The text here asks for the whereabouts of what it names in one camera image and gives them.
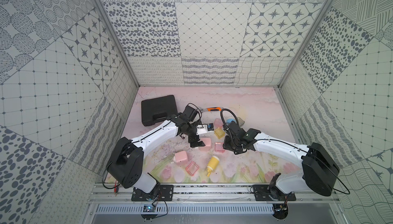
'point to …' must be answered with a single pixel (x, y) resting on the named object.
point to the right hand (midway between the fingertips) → (226, 147)
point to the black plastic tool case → (156, 110)
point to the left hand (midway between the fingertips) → (206, 136)
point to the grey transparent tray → (240, 121)
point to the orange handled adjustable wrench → (213, 109)
